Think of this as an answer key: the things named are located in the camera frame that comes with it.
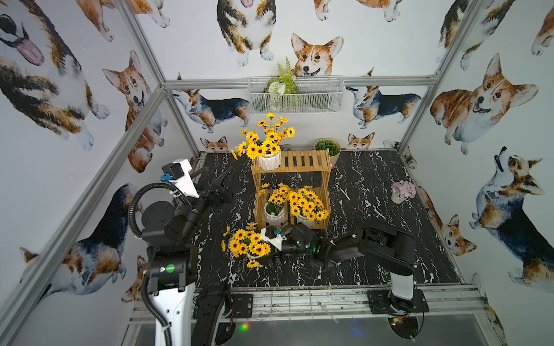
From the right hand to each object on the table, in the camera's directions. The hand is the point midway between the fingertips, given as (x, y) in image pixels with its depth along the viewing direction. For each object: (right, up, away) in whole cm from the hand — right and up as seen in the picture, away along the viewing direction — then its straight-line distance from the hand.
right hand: (253, 250), depth 75 cm
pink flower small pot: (+61, +19, +18) cm, 66 cm away
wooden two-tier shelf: (+15, +31, +5) cm, 35 cm away
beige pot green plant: (+34, +40, +34) cm, 63 cm away
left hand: (-4, +29, -19) cm, 35 cm away
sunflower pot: (-1, +4, -6) cm, 7 cm away
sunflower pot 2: (+6, +13, +11) cm, 18 cm away
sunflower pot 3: (+19, +14, +3) cm, 24 cm away
